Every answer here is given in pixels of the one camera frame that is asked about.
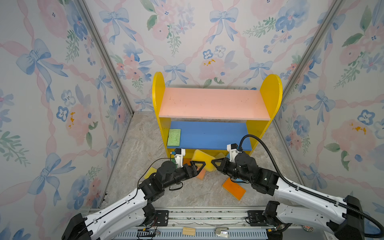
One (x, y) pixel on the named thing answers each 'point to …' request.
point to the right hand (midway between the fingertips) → (209, 161)
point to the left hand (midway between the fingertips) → (202, 165)
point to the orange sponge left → (186, 160)
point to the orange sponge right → (234, 189)
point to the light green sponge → (174, 137)
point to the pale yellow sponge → (219, 155)
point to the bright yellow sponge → (200, 156)
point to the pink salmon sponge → (201, 174)
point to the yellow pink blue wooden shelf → (215, 121)
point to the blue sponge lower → (239, 180)
